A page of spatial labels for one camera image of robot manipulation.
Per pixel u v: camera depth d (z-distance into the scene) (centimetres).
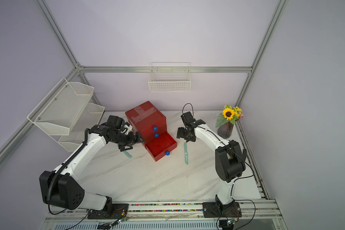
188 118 73
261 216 74
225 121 84
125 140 70
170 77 105
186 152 96
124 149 76
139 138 73
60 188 40
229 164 49
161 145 107
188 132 67
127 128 74
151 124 84
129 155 95
